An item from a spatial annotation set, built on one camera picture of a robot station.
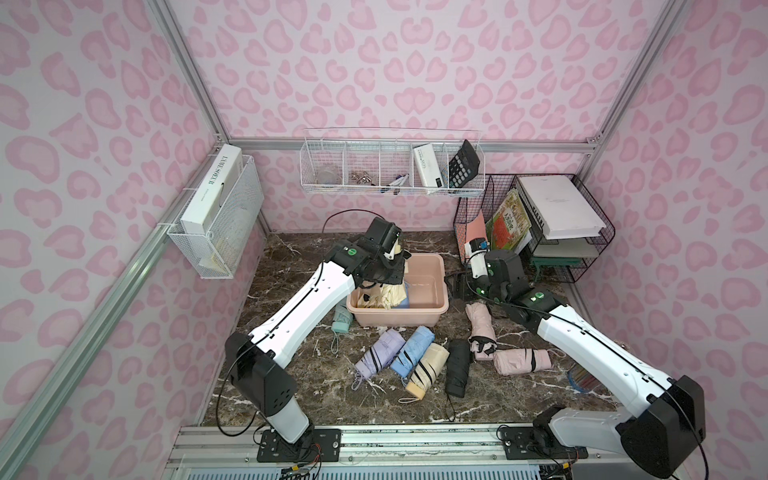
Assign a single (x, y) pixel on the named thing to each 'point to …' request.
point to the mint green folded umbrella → (342, 318)
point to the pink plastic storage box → (428, 297)
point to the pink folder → (476, 229)
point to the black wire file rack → (533, 242)
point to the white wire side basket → (237, 235)
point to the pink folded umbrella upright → (483, 339)
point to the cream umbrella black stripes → (432, 362)
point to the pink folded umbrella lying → (514, 361)
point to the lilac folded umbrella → (382, 352)
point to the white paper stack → (561, 207)
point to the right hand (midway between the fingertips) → (453, 276)
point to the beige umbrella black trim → (392, 294)
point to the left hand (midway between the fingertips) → (398, 266)
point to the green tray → (540, 261)
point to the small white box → (429, 166)
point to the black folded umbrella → (458, 365)
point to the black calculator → (464, 166)
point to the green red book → (510, 222)
